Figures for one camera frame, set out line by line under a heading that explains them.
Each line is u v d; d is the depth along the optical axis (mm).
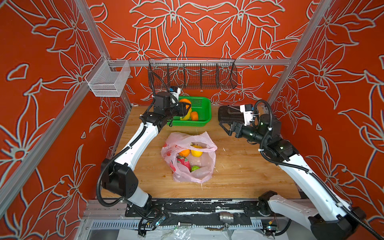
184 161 813
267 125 485
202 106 1179
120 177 416
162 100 573
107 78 915
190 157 899
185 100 746
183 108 672
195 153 878
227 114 1040
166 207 742
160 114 585
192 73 970
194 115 1058
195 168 811
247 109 589
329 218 381
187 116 1094
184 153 879
